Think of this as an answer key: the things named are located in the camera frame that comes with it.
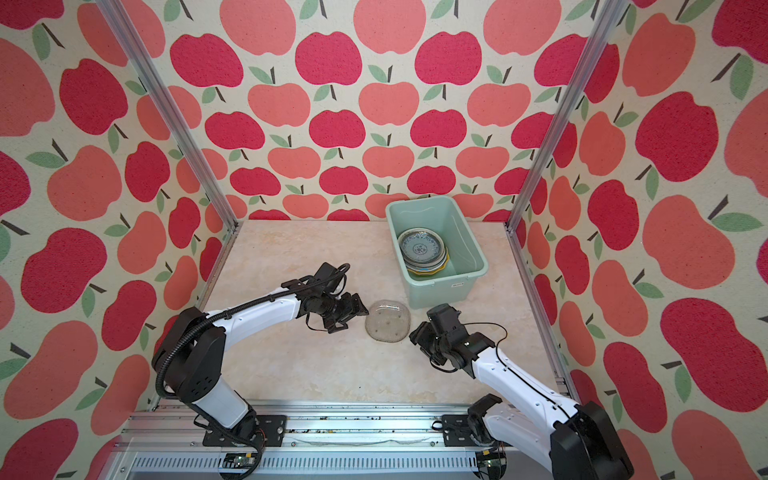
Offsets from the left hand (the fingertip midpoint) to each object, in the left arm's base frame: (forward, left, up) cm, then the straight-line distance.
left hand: (366, 320), depth 85 cm
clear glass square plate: (+4, -6, -8) cm, 11 cm away
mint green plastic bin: (+9, -27, +5) cm, 29 cm away
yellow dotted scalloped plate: (+20, -21, -4) cm, 30 cm away
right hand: (-5, -15, -2) cm, 16 cm away
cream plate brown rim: (+22, -20, -3) cm, 30 cm away
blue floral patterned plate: (+31, -19, -3) cm, 37 cm away
